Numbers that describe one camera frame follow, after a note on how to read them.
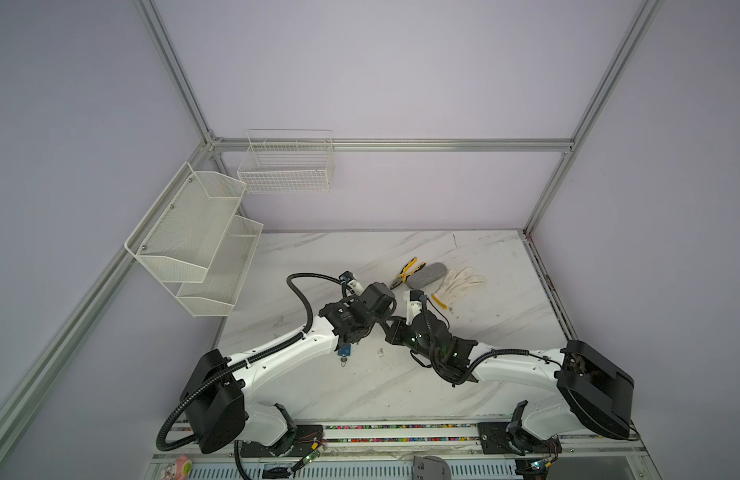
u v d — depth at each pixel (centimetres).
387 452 73
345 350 88
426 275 103
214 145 91
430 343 61
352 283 72
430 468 69
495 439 73
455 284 104
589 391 43
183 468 67
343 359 86
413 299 75
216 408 40
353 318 57
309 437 73
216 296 78
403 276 105
